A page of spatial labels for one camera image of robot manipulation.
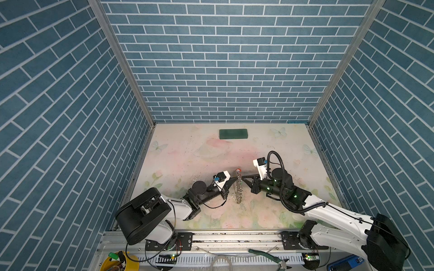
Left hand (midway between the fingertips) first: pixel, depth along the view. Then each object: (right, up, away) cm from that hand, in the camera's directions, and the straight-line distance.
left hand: (236, 179), depth 76 cm
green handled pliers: (+18, -32, -8) cm, 38 cm away
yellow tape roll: (-44, -33, -7) cm, 55 cm away
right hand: (+2, +1, -1) cm, 3 cm away
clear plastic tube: (-7, -31, -6) cm, 33 cm away
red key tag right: (+2, +3, +10) cm, 10 cm away
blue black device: (+44, -33, -8) cm, 56 cm away
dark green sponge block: (+1, +22, +38) cm, 44 cm away
